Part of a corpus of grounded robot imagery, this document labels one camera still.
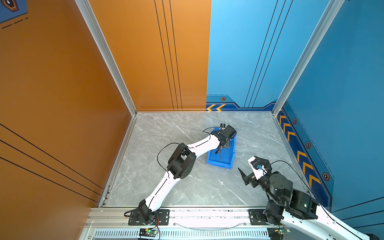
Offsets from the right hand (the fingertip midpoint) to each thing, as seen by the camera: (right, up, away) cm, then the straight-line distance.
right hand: (246, 163), depth 70 cm
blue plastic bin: (-5, -3, +26) cm, 27 cm away
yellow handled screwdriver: (-11, +7, +4) cm, 14 cm away
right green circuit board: (+18, -32, -1) cm, 36 cm away
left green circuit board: (-46, -33, 0) cm, 57 cm away
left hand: (-5, +8, +29) cm, 31 cm away
